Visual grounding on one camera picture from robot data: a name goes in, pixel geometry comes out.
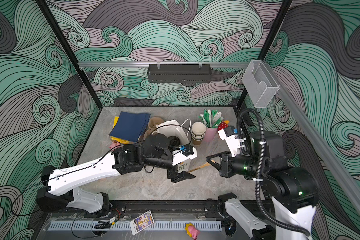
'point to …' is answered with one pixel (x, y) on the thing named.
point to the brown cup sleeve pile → (153, 122)
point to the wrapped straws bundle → (211, 118)
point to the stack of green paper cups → (198, 131)
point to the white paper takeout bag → (172, 128)
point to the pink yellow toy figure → (191, 231)
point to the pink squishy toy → (114, 144)
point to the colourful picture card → (141, 222)
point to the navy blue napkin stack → (130, 127)
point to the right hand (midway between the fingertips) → (208, 160)
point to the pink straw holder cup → (209, 134)
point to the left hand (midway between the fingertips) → (194, 165)
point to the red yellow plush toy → (223, 125)
